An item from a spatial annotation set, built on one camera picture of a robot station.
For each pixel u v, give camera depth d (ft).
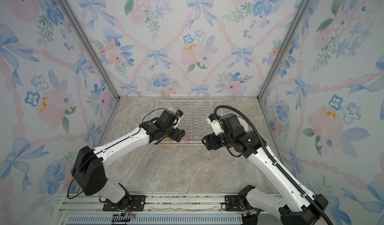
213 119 2.04
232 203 2.40
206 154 2.94
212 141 1.99
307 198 1.24
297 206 1.23
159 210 2.41
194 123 3.21
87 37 2.86
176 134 2.45
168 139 2.44
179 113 2.44
